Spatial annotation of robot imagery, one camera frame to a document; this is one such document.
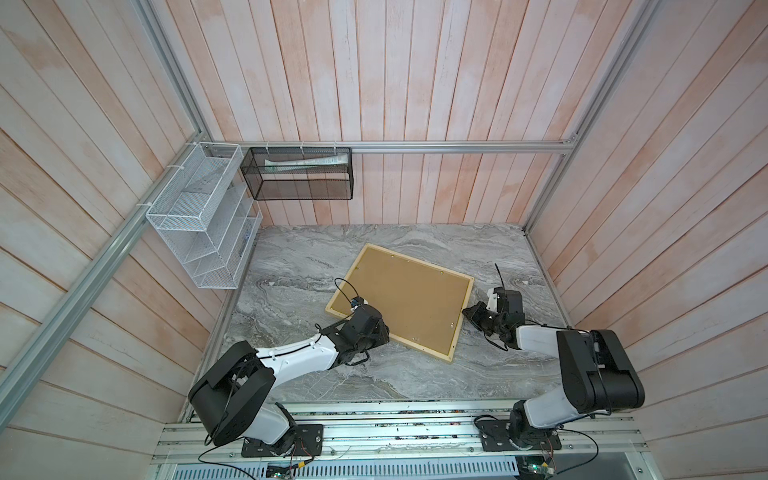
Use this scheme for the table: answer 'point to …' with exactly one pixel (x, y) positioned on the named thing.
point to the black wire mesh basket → (299, 173)
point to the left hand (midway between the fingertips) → (384, 337)
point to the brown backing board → (420, 304)
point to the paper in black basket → (277, 165)
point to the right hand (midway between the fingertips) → (463, 309)
